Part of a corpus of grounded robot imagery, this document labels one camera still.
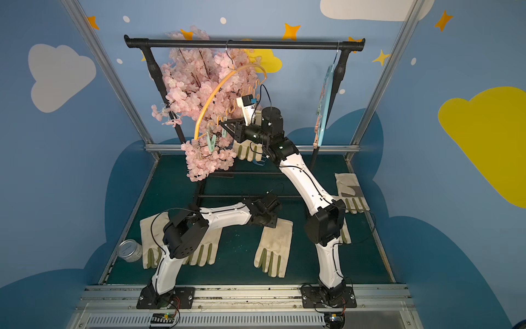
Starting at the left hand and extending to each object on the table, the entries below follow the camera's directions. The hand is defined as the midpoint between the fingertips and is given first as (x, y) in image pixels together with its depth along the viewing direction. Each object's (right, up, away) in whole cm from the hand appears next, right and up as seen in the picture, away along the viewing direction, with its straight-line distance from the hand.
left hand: (275, 218), depth 94 cm
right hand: (-18, +39, -24) cm, 49 cm away
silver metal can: (-59, -10, -14) cm, 61 cm away
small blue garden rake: (-7, +28, +25) cm, 38 cm away
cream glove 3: (+40, +12, +12) cm, 44 cm away
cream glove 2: (-2, -12, -8) cm, 14 cm away
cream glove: (-12, +32, -1) cm, 34 cm away
